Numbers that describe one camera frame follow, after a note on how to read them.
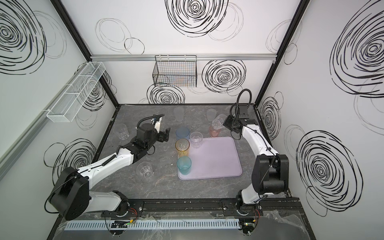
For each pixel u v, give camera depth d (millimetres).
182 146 846
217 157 923
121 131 1014
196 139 963
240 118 678
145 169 859
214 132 1018
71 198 408
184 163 846
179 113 1092
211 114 1090
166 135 771
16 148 531
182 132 889
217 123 945
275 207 753
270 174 439
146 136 631
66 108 724
